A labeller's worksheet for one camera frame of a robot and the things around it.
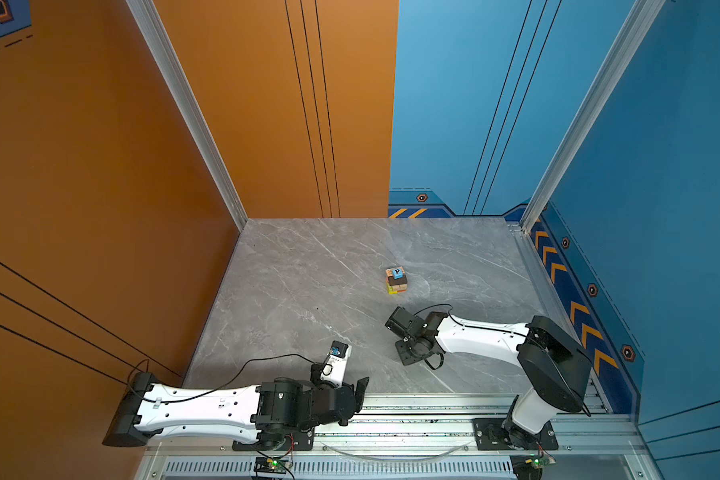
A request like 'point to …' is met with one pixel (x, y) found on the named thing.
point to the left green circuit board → (268, 465)
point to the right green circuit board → (530, 466)
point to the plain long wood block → (396, 287)
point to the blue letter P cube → (398, 273)
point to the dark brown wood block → (401, 281)
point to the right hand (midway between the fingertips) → (404, 356)
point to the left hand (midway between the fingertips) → (356, 377)
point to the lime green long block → (389, 289)
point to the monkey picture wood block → (389, 272)
